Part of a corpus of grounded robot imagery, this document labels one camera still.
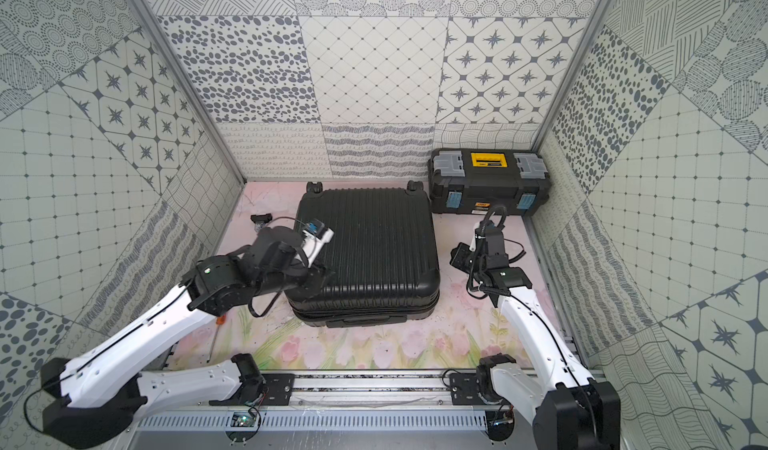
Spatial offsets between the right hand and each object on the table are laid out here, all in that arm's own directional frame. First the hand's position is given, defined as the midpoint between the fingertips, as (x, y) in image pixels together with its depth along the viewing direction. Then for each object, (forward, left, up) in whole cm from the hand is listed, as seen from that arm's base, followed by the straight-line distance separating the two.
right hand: (455, 258), depth 83 cm
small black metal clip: (+22, +67, -11) cm, 72 cm away
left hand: (-12, +31, +14) cm, 36 cm away
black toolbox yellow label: (+27, -6, +4) cm, 28 cm away
